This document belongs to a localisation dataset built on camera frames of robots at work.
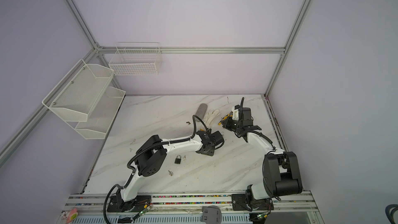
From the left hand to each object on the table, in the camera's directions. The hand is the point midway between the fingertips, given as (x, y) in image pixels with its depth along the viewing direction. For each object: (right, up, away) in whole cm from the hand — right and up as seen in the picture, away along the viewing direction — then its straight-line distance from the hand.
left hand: (206, 150), depth 90 cm
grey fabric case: (-4, +23, +17) cm, 29 cm away
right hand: (+9, +18, -2) cm, 20 cm away
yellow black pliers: (+17, +21, +17) cm, 32 cm away
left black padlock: (-16, -5, -4) cm, 17 cm away
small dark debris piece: (-12, +16, +14) cm, 24 cm away
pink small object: (-60, -23, -22) cm, 68 cm away
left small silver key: (-20, -10, -7) cm, 23 cm away
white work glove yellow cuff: (+2, +18, +14) cm, 23 cm away
